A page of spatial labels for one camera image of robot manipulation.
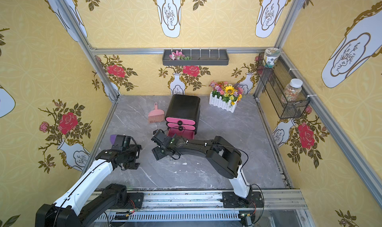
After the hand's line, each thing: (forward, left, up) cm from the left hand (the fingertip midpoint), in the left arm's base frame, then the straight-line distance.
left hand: (138, 152), depth 85 cm
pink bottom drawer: (+11, -28, 0) cm, 30 cm away
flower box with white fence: (+34, -54, +10) cm, 64 cm away
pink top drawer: (+14, -24, +10) cm, 30 cm away
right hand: (+4, -13, -1) cm, 14 cm away
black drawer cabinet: (+17, -26, +11) cm, 33 cm away
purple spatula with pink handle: (+13, +21, -6) cm, 25 cm away
